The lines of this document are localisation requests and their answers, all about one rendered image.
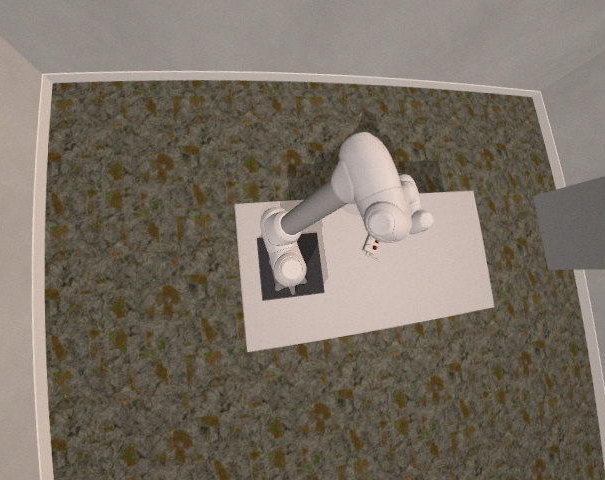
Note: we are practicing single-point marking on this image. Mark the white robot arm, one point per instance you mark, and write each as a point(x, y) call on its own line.
point(365, 175)

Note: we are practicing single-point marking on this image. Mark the white power strip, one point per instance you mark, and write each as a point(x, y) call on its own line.
point(370, 246)

